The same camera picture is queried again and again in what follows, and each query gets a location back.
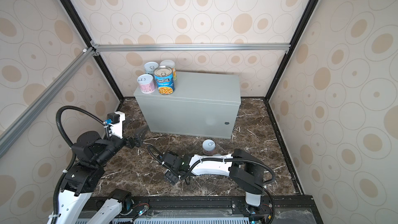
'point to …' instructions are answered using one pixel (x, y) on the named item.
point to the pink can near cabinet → (208, 147)
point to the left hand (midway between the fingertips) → (142, 123)
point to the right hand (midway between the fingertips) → (172, 172)
